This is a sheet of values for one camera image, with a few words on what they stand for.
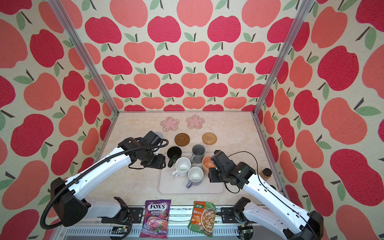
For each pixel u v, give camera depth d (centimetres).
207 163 91
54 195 41
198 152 92
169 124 114
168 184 85
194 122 115
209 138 104
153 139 61
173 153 86
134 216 75
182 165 91
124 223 72
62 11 72
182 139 104
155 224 70
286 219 40
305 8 70
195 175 86
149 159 63
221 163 56
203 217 72
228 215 73
